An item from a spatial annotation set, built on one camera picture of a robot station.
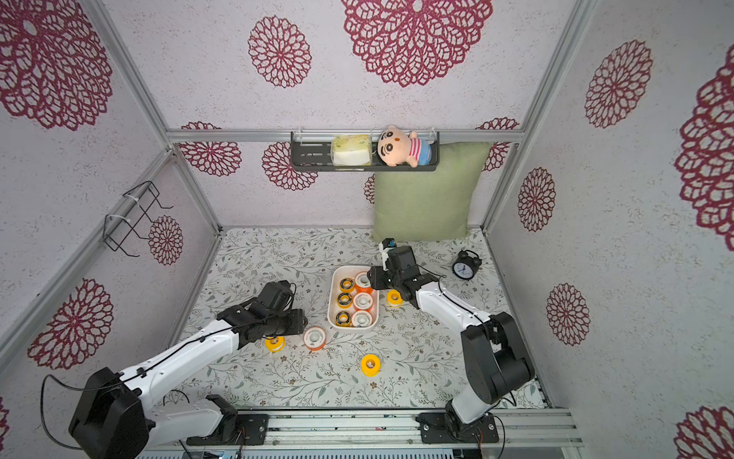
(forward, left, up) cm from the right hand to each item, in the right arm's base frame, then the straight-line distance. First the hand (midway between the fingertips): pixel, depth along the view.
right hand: (371, 269), depth 89 cm
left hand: (-16, +20, -5) cm, 26 cm away
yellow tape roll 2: (-25, 0, -13) cm, 28 cm away
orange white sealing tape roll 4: (-17, +17, -13) cm, 28 cm away
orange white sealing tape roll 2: (-4, +3, -13) cm, 14 cm away
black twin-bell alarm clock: (+9, -33, -8) cm, 36 cm away
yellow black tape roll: (+3, +9, -13) cm, 16 cm away
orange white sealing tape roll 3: (-11, +3, -13) cm, 17 cm away
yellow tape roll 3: (-3, -8, -13) cm, 15 cm away
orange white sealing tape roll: (+1, +3, -10) cm, 10 cm away
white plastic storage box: (-5, +6, -13) cm, 15 cm away
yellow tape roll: (-20, +29, -12) cm, 37 cm away
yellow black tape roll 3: (-12, +10, -12) cm, 20 cm away
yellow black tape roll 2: (-5, +10, -13) cm, 17 cm away
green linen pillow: (+25, -20, +5) cm, 33 cm away
